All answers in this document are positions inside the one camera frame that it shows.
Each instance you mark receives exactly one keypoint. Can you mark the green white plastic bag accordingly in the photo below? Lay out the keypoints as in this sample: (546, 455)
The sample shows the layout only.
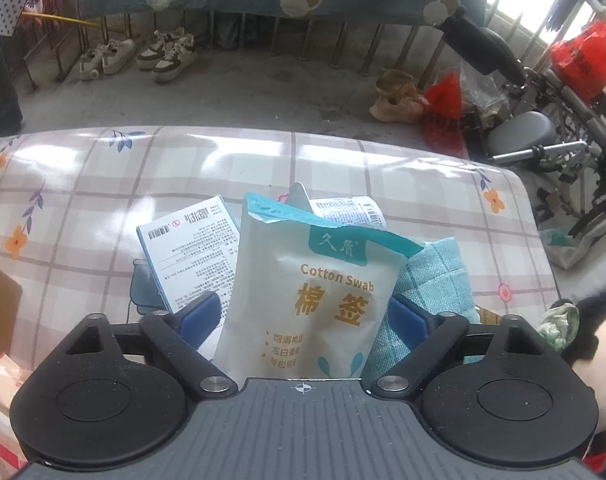
(560, 245)

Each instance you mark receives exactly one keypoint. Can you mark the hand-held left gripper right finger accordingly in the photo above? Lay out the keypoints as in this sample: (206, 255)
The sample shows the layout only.
(408, 322)

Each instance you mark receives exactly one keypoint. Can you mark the clear plastic bag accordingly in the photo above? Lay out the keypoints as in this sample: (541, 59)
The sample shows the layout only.
(483, 90)

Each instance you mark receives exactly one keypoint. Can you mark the metal equipment frame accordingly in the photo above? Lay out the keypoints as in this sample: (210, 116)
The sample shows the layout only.
(583, 160)

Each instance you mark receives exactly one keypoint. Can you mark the green scrunchie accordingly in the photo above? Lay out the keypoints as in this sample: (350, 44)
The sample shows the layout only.
(558, 325)

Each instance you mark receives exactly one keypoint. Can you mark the black-haired plush doll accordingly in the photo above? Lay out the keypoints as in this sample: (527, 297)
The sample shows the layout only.
(603, 360)

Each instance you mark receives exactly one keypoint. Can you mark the teal towel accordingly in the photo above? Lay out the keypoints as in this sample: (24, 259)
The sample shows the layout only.
(433, 280)

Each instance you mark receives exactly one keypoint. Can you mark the white blue-edged paper box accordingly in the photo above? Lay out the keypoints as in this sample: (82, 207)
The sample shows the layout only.
(193, 250)

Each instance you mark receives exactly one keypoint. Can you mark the beige sneaker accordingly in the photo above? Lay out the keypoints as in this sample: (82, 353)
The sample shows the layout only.
(92, 62)
(118, 55)

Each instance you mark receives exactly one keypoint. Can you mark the black padded seat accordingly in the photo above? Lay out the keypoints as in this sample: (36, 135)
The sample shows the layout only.
(483, 45)

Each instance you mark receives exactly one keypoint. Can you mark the tan shoes pair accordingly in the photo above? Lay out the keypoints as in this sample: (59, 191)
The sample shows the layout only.
(398, 97)

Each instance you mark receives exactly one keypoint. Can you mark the grey padded seat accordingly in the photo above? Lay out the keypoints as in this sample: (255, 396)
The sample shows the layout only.
(520, 132)

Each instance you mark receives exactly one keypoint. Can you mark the white yogurt cup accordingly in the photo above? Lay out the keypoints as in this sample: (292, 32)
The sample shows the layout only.
(348, 212)

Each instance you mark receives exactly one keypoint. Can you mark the white teal cotton swab bag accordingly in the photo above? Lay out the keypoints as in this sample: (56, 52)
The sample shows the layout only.
(308, 300)

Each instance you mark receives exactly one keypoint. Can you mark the dark hanging cloth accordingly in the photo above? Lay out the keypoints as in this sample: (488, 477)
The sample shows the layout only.
(0, 85)

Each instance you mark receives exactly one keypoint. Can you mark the yellow stick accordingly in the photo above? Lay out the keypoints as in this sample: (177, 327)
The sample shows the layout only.
(63, 20)

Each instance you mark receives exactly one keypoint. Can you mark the metal balcony railing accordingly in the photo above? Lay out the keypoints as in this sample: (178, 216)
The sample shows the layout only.
(338, 42)

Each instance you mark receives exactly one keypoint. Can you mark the pink wet wipes pack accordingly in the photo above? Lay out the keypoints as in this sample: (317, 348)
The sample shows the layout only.
(0, 410)

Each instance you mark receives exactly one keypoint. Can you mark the large red plastic bag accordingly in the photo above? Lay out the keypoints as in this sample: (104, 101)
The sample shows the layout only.
(588, 60)

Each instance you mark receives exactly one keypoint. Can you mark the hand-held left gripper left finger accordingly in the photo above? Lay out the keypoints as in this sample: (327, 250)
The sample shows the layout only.
(198, 320)

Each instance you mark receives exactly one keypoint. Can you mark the small red plastic bag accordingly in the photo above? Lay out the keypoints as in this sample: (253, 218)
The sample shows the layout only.
(445, 110)

